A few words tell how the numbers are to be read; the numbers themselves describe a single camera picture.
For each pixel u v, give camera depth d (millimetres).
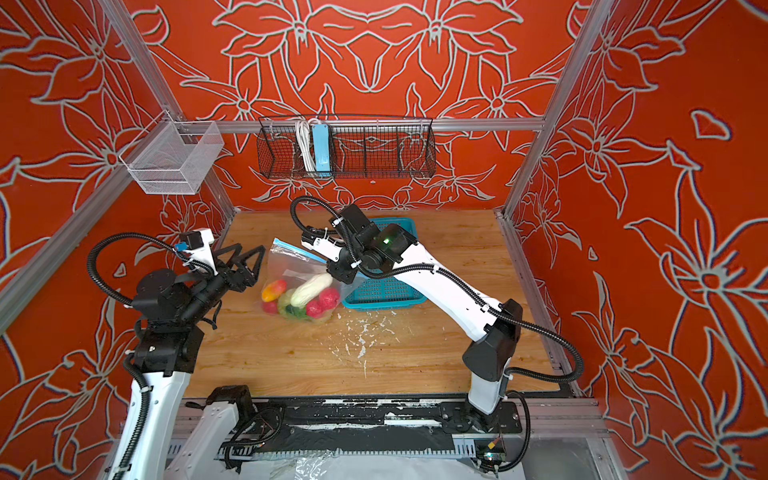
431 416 743
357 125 924
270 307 819
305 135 878
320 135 904
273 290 799
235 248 656
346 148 995
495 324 427
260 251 611
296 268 787
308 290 777
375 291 949
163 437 426
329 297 757
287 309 777
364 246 524
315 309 776
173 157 925
